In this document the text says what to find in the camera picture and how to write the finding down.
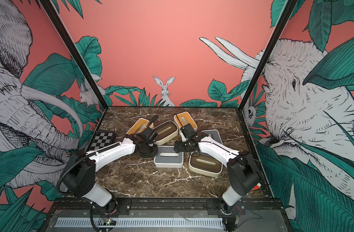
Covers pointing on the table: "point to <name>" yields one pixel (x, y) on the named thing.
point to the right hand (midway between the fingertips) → (178, 146)
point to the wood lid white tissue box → (184, 119)
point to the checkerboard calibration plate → (103, 138)
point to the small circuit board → (107, 221)
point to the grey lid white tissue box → (167, 157)
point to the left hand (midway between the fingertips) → (158, 152)
